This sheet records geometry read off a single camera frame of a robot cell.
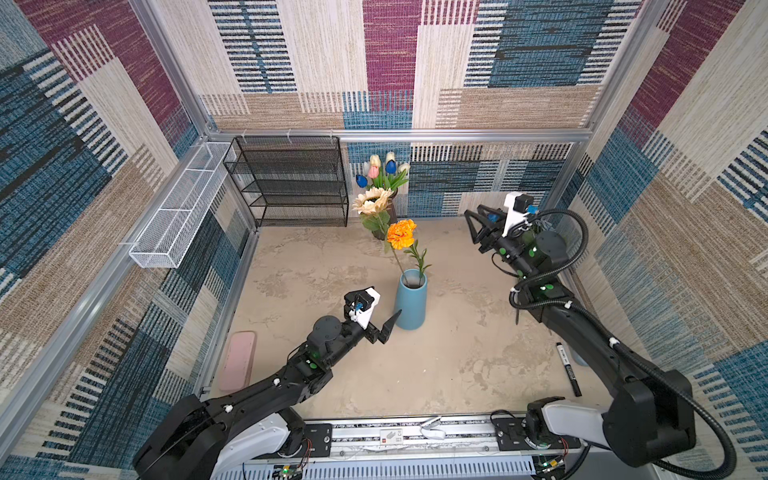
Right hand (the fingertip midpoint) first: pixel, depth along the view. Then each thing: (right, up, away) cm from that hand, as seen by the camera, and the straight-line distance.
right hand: (469, 214), depth 72 cm
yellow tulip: (-23, +19, +22) cm, 38 cm away
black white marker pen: (+28, -41, +8) cm, 50 cm away
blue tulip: (-27, +13, +23) cm, 38 cm away
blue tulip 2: (-18, +17, +22) cm, 33 cm away
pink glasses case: (-60, -39, +11) cm, 72 cm away
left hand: (-20, -20, +4) cm, 28 cm away
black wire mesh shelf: (-54, +16, +38) cm, 68 cm away
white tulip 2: (-14, +20, +31) cm, 39 cm away
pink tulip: (-24, +15, +20) cm, 34 cm away
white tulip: (-18, +21, +25) cm, 38 cm away
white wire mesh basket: (-85, +2, +25) cm, 88 cm away
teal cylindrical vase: (-13, -22, +8) cm, 26 cm away
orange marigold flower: (-16, -5, -3) cm, 17 cm away
